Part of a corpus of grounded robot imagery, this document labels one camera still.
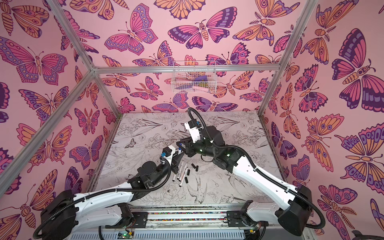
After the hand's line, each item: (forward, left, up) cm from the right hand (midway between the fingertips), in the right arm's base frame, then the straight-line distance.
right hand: (179, 139), depth 67 cm
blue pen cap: (-3, 0, -3) cm, 4 cm away
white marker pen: (-5, +6, -31) cm, 32 cm away
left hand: (-1, -1, -7) cm, 7 cm away
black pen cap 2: (+3, -5, -31) cm, 31 cm away
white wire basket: (+48, -6, +2) cm, 48 cm away
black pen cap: (+2, -8, -32) cm, 33 cm away
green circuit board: (-32, +27, -34) cm, 54 cm away
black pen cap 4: (-6, -1, -32) cm, 32 cm away
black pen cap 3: (-1, -2, -31) cm, 32 cm away
